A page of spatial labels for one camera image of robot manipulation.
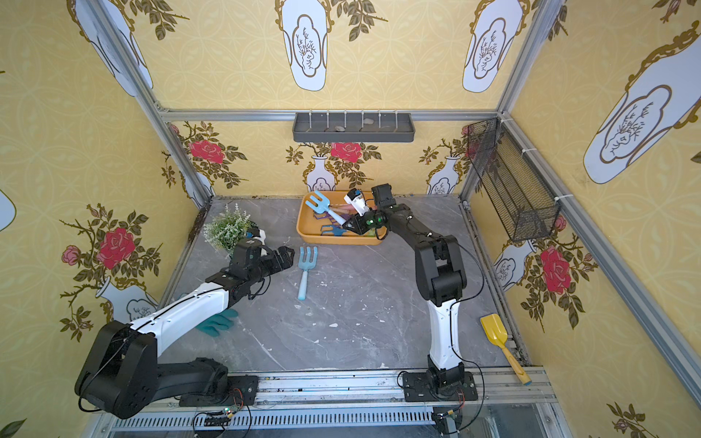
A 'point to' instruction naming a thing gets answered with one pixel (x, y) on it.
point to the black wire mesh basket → (524, 202)
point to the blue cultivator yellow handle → (331, 230)
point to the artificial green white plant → (226, 228)
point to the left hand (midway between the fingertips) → (288, 254)
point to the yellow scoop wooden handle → (496, 332)
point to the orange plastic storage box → (308, 228)
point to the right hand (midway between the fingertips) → (345, 225)
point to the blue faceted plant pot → (249, 234)
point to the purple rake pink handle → (326, 214)
